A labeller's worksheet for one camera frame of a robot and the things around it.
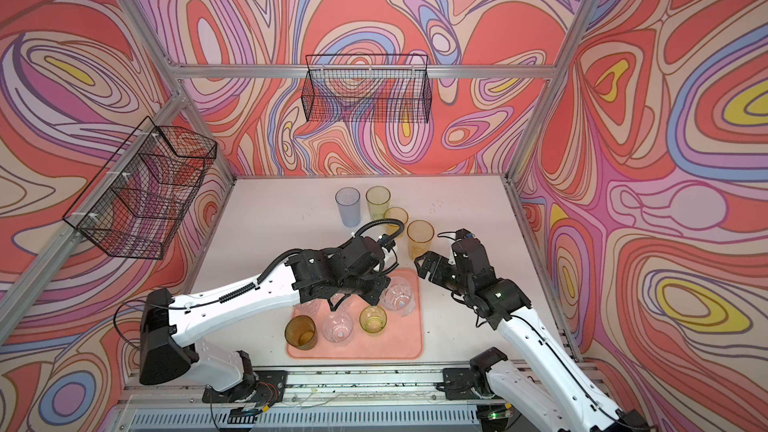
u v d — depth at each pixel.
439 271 0.66
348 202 0.96
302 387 0.75
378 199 0.97
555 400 0.42
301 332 0.79
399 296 0.77
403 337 0.81
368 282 0.59
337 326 0.82
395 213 0.99
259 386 0.73
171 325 0.40
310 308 0.84
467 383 0.73
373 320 0.83
